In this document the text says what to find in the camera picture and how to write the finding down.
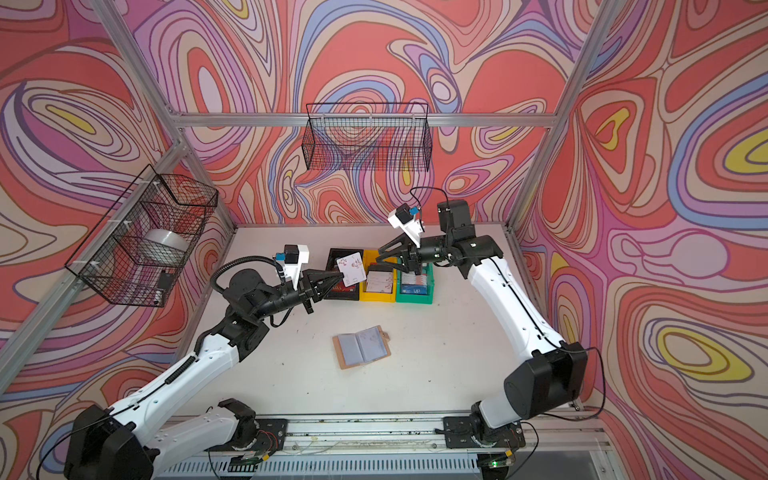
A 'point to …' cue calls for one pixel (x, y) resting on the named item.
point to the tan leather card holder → (369, 345)
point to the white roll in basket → (164, 247)
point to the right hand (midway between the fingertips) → (383, 262)
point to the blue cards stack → (413, 284)
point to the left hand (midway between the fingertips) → (343, 280)
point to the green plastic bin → (417, 299)
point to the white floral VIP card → (352, 269)
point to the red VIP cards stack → (341, 287)
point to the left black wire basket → (107, 263)
